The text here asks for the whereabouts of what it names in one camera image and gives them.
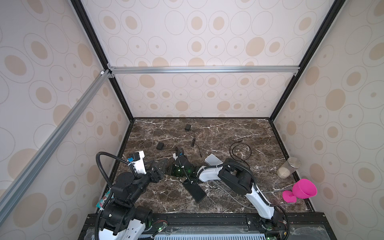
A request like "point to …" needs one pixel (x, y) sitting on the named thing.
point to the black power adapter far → (188, 127)
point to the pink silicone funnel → (302, 188)
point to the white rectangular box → (213, 160)
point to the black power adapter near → (160, 145)
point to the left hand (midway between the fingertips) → (165, 160)
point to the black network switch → (195, 190)
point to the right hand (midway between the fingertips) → (163, 170)
